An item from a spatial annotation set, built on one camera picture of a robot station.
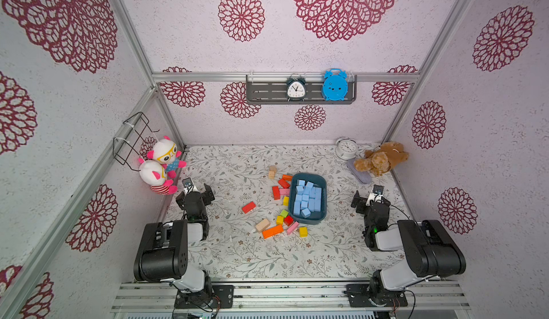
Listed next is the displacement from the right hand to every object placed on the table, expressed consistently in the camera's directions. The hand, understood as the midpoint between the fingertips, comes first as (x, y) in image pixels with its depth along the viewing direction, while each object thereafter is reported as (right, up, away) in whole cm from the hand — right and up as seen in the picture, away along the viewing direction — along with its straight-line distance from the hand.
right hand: (369, 191), depth 91 cm
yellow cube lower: (-38, -12, 0) cm, 40 cm away
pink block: (-36, -1, +9) cm, 37 cm away
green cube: (-36, -9, 0) cm, 38 cm away
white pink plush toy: (-88, +7, -8) cm, 89 cm away
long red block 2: (-40, -2, +9) cm, 41 cm away
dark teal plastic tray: (-25, -4, +6) cm, 26 cm away
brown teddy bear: (+8, +14, +4) cm, 16 cm away
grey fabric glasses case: (+3, +6, +13) cm, 15 cm away
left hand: (-75, +1, +2) cm, 75 cm away
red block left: (-52, -8, +6) cm, 53 cm away
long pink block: (-32, -14, -1) cm, 35 cm away
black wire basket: (-93, +17, -15) cm, 96 cm away
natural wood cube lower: (-42, +7, +15) cm, 45 cm away
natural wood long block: (-46, -14, -1) cm, 48 cm away
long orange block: (-41, -16, -2) cm, 44 cm away
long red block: (-36, +2, +14) cm, 38 cm away
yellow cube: (-35, -5, +4) cm, 36 cm away
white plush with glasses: (-89, +17, +3) cm, 90 cm away
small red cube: (-35, -12, -1) cm, 37 cm away
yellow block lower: (-28, -16, -3) cm, 33 cm away
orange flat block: (-34, +5, +15) cm, 37 cm away
